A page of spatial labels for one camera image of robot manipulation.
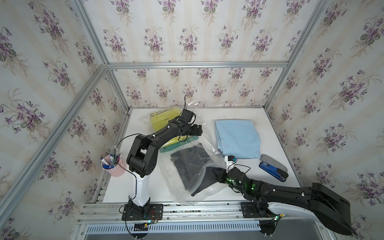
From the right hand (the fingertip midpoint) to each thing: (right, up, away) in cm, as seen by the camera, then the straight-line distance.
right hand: (214, 171), depth 81 cm
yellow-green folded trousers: (-35, +30, +21) cm, 51 cm away
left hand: (-9, +21, +14) cm, 27 cm away
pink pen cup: (-55, +4, 0) cm, 56 cm away
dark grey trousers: (-11, +2, 0) cm, 11 cm away
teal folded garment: (-13, +16, +12) cm, 24 cm away
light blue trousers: (+18, +17, +12) cm, 27 cm away
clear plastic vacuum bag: (-23, -6, -3) cm, 24 cm away
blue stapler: (+35, -1, +3) cm, 35 cm away
